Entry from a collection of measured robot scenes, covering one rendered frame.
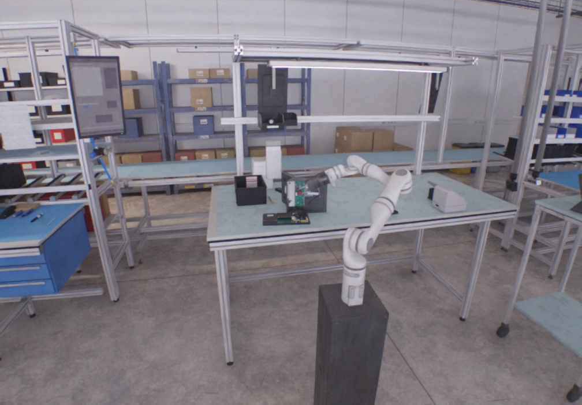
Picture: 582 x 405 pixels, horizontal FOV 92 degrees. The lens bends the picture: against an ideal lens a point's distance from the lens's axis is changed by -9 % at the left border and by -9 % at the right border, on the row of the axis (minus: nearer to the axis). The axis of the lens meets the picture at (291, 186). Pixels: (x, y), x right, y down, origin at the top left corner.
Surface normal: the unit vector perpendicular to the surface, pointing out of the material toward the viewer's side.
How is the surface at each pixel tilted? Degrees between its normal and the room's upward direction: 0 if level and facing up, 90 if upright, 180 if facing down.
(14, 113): 87
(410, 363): 0
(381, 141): 90
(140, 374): 0
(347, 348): 90
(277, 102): 98
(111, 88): 101
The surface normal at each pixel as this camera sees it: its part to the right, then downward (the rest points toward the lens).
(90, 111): 0.59, 0.42
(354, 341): 0.15, 0.30
